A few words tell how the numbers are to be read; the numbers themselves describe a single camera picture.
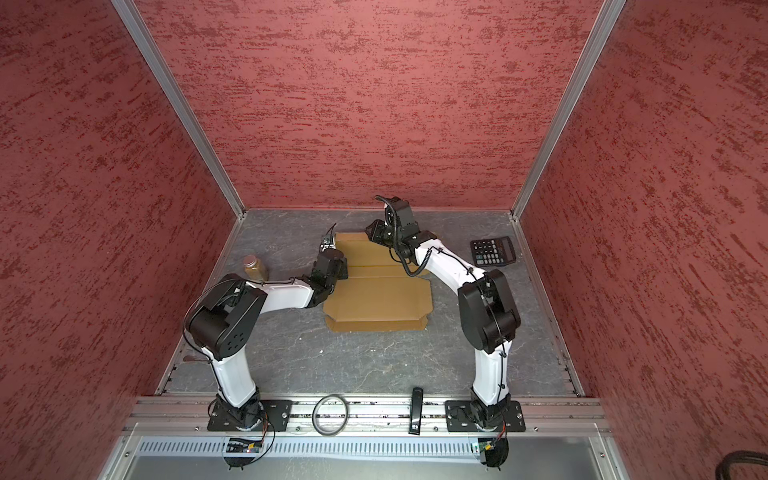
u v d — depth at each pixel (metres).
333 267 0.78
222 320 0.50
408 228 0.71
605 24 0.73
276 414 0.74
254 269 0.93
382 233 0.81
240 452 0.72
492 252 1.06
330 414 0.76
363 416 0.76
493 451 0.70
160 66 0.80
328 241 0.85
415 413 0.72
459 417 0.74
